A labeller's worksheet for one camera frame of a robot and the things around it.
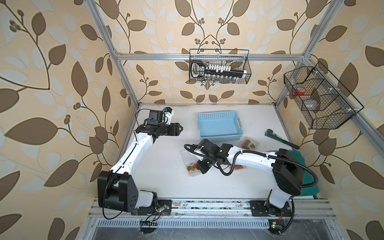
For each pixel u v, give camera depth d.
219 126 1.09
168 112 0.74
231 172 0.54
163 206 0.74
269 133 1.02
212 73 0.85
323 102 0.74
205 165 0.72
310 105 0.74
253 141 0.97
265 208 0.73
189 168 0.86
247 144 0.96
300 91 0.81
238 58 0.91
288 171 0.45
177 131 0.74
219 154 0.62
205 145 0.65
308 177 0.67
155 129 0.59
